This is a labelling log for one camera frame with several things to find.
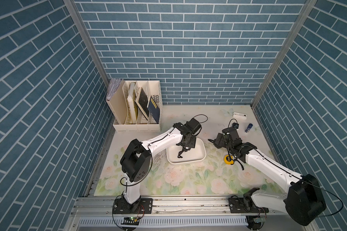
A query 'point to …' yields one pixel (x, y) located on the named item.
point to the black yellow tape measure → (184, 149)
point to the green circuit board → (131, 220)
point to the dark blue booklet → (153, 109)
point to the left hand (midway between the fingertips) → (192, 145)
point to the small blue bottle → (250, 125)
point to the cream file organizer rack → (136, 106)
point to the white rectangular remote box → (239, 115)
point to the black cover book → (142, 101)
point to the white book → (131, 102)
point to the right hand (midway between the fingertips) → (225, 138)
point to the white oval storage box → (193, 149)
